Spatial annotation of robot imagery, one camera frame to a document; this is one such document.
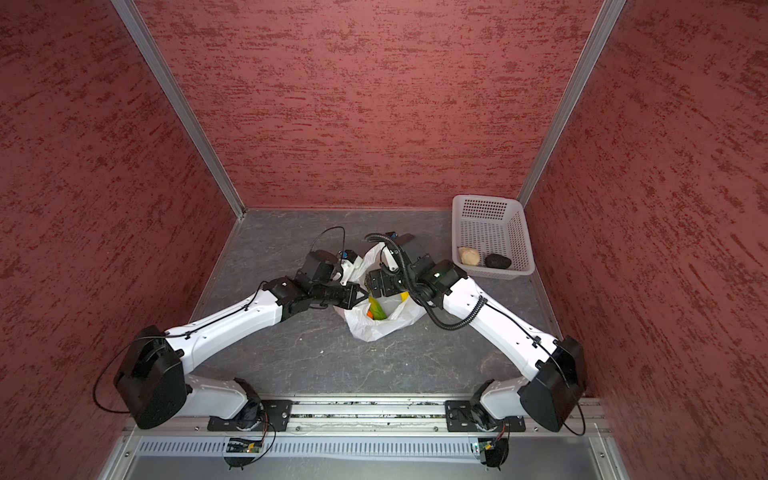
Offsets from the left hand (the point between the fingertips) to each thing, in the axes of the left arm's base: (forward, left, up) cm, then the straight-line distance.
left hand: (365, 301), depth 79 cm
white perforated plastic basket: (+36, -45, -15) cm, 59 cm away
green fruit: (+1, -2, -9) cm, 9 cm away
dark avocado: (+21, -43, -10) cm, 49 cm away
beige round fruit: (+22, -34, -9) cm, 41 cm away
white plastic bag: (0, -10, -6) cm, 11 cm away
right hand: (+2, -5, +5) cm, 7 cm away
